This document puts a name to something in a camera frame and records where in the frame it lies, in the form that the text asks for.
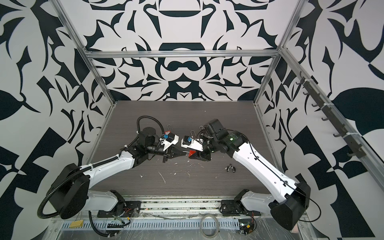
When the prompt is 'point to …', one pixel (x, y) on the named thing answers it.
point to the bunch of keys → (230, 166)
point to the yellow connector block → (76, 224)
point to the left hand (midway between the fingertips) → (187, 149)
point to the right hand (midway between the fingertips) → (192, 149)
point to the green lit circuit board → (246, 226)
